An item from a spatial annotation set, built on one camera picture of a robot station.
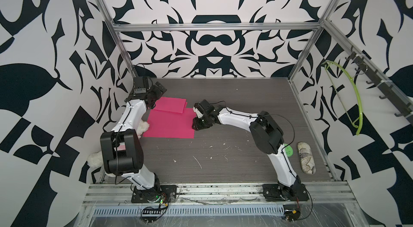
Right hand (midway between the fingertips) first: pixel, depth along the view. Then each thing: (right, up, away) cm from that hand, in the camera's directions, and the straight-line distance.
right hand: (194, 123), depth 94 cm
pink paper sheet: (-15, +8, +9) cm, 19 cm away
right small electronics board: (+44, -35, -24) cm, 61 cm away
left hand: (-19, +19, -4) cm, 28 cm away
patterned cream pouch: (+57, -17, -14) cm, 61 cm away
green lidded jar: (+49, -12, -11) cm, 52 cm away
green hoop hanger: (+72, +6, -22) cm, 75 cm away
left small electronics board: (-17, -36, -21) cm, 45 cm away
